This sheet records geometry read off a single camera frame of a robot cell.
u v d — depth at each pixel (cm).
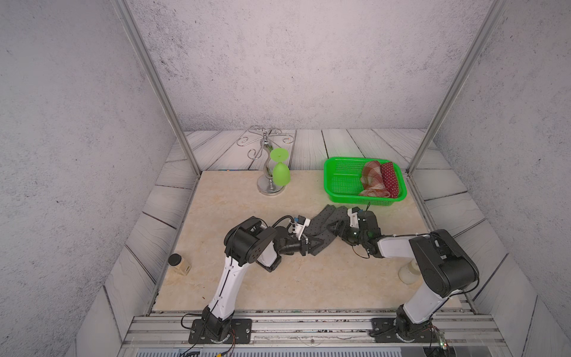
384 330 73
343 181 117
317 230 94
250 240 59
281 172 97
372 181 105
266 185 114
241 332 73
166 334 74
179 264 80
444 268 47
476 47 78
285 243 83
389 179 105
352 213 89
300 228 87
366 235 76
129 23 73
